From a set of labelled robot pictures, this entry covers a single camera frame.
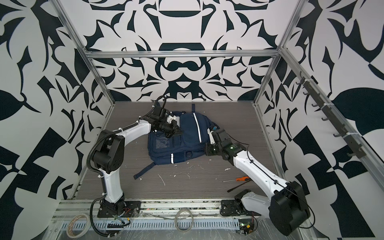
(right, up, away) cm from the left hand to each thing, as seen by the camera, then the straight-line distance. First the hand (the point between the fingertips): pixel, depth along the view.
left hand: (186, 129), depth 88 cm
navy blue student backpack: (+1, -9, 0) cm, 9 cm away
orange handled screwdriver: (+31, -26, -7) cm, 41 cm away
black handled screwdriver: (+26, -31, -7) cm, 41 cm away
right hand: (+11, -8, -6) cm, 15 cm away
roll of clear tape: (-52, -43, -20) cm, 71 cm away
